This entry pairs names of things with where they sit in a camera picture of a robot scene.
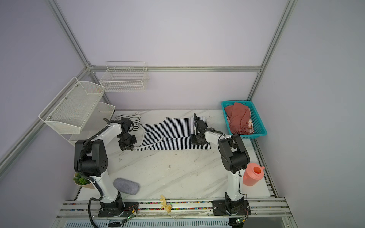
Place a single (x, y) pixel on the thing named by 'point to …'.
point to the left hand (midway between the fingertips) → (132, 149)
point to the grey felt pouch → (126, 186)
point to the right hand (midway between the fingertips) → (193, 141)
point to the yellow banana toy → (168, 207)
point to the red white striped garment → (249, 125)
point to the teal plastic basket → (260, 129)
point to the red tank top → (238, 115)
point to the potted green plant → (82, 181)
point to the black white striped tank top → (135, 118)
